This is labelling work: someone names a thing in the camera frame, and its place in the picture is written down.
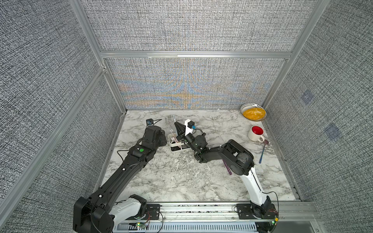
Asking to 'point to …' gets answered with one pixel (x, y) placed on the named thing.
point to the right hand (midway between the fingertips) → (175, 119)
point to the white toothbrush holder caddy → (175, 144)
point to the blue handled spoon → (266, 142)
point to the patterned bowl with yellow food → (253, 112)
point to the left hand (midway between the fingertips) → (162, 133)
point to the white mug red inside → (256, 133)
